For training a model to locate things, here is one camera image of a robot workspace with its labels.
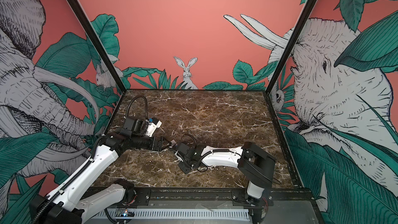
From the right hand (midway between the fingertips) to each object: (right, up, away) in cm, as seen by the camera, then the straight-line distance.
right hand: (181, 165), depth 81 cm
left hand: (-7, +14, -7) cm, 18 cm away
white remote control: (-2, +2, +5) cm, 6 cm away
